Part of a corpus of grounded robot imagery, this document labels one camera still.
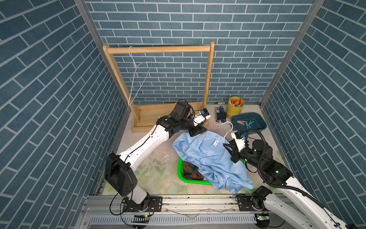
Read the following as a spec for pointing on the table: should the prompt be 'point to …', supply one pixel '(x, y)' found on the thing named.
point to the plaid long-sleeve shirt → (190, 171)
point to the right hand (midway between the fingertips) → (226, 144)
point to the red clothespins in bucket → (233, 102)
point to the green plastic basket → (180, 170)
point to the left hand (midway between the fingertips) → (207, 126)
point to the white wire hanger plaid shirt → (136, 67)
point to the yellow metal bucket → (235, 106)
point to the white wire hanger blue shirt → (223, 139)
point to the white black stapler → (217, 109)
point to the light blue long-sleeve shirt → (205, 149)
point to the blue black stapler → (223, 114)
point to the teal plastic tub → (259, 123)
